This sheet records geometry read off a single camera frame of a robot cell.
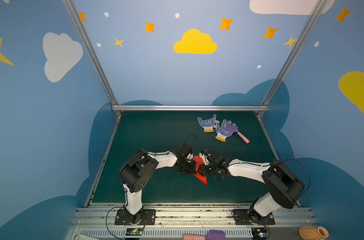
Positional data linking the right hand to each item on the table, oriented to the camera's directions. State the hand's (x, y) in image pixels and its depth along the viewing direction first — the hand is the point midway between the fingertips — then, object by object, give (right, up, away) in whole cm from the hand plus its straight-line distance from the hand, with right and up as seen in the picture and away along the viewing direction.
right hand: (200, 168), depth 90 cm
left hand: (-2, -2, -2) cm, 3 cm away
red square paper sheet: (-2, +5, -6) cm, 8 cm away
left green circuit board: (-35, -26, -18) cm, 47 cm away
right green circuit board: (+27, -26, -19) cm, 42 cm away
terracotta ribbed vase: (+45, -20, -27) cm, 56 cm away
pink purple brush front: (+5, -27, -19) cm, 33 cm away
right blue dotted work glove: (+18, +21, +19) cm, 33 cm away
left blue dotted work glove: (+9, +27, +23) cm, 37 cm away
